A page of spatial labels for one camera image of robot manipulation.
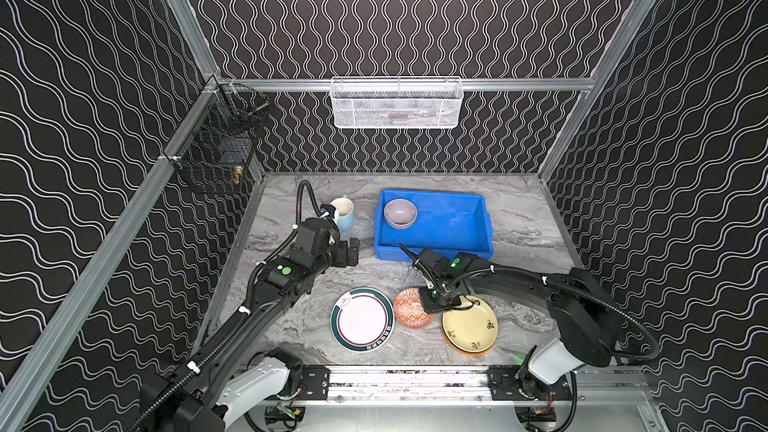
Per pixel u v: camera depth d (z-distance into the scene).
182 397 0.39
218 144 0.92
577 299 0.44
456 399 0.73
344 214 0.97
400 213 1.04
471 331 0.83
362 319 0.84
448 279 0.62
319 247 0.59
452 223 1.07
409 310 0.86
